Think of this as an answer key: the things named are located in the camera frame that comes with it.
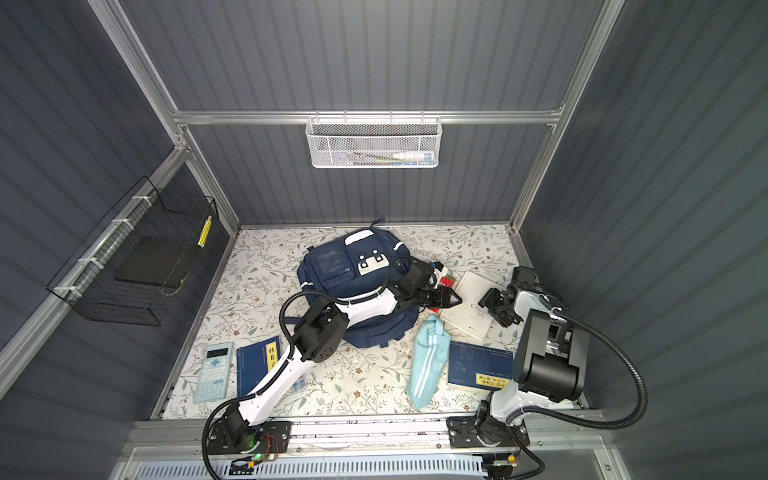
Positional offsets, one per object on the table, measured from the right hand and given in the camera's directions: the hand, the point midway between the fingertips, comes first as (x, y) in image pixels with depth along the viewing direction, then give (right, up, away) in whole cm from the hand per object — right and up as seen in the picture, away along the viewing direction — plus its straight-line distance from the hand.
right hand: (491, 307), depth 94 cm
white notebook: (-7, -3, 0) cm, 8 cm away
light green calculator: (-81, -18, -12) cm, 84 cm away
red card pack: (-13, +8, +8) cm, 17 cm away
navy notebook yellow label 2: (-72, -14, -9) cm, 74 cm away
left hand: (-10, +2, 0) cm, 10 cm away
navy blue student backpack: (-45, +14, +8) cm, 48 cm away
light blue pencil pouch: (-21, -11, -12) cm, 27 cm away
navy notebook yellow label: (-7, -15, -10) cm, 19 cm away
